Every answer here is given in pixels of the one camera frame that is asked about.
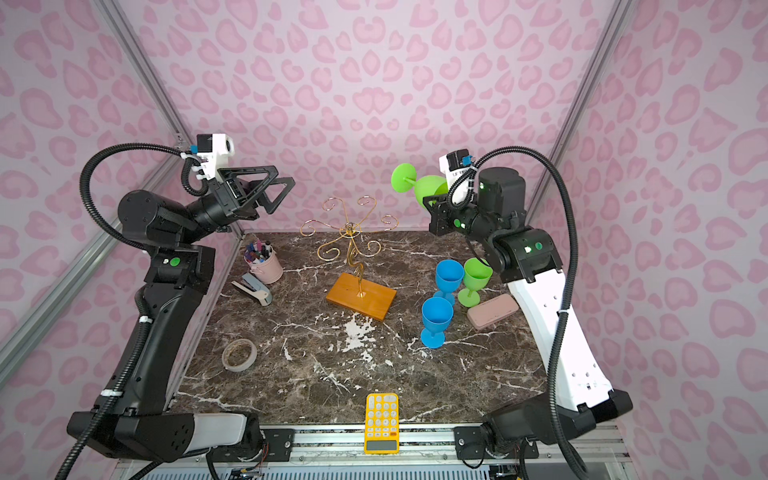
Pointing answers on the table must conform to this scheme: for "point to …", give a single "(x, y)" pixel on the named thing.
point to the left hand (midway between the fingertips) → (282, 178)
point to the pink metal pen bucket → (263, 261)
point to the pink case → (490, 311)
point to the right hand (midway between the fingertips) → (426, 196)
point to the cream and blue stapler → (255, 289)
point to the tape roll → (239, 355)
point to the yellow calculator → (382, 424)
